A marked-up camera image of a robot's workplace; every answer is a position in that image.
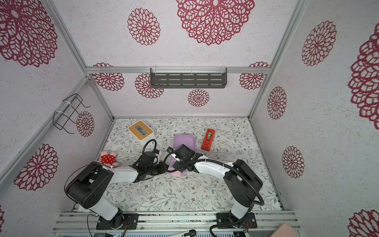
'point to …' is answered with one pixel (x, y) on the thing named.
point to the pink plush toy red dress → (109, 158)
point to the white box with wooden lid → (140, 132)
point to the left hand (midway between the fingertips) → (170, 167)
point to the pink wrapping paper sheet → (187, 139)
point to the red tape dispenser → (208, 139)
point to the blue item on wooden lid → (140, 129)
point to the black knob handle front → (192, 233)
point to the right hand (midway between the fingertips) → (181, 155)
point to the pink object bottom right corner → (284, 230)
